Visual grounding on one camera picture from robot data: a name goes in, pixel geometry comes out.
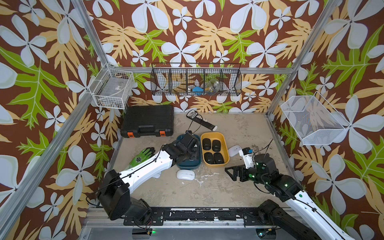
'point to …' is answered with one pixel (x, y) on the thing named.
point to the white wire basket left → (112, 88)
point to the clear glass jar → (212, 87)
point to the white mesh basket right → (315, 120)
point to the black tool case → (147, 120)
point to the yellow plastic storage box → (221, 137)
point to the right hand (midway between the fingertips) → (230, 168)
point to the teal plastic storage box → (192, 163)
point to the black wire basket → (196, 79)
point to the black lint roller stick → (193, 115)
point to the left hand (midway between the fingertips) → (195, 150)
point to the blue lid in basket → (198, 90)
